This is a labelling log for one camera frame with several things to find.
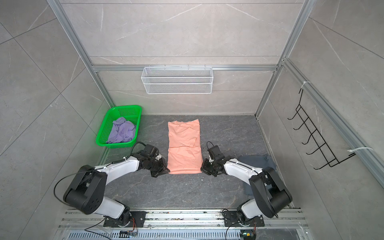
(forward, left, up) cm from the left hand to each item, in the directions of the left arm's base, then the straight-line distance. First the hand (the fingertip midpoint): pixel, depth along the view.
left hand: (170, 167), depth 87 cm
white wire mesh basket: (+51, -4, +26) cm, 57 cm away
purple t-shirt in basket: (+28, +36, 0) cm, 46 cm away
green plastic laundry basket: (+48, +34, -1) cm, 58 cm away
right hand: (-1, -18, -1) cm, 18 cm away
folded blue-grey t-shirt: (+4, -58, -6) cm, 59 cm away
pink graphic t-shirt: (+11, -8, -2) cm, 14 cm away
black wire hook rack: (-13, -68, +30) cm, 76 cm away
